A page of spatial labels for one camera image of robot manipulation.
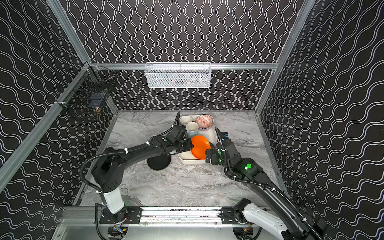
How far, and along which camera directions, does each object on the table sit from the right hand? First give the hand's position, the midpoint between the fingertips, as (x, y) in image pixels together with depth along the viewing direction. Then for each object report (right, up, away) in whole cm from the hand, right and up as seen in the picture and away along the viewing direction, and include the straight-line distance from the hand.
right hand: (215, 151), depth 74 cm
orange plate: (-6, +2, +15) cm, 17 cm away
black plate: (-31, -9, +15) cm, 36 cm away
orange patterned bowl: (-3, +17, +34) cm, 38 cm away
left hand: (-10, +3, +12) cm, 16 cm away
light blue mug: (-12, +11, +25) cm, 30 cm away
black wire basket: (-78, +37, +23) cm, 89 cm away
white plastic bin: (+2, +7, +30) cm, 31 cm away
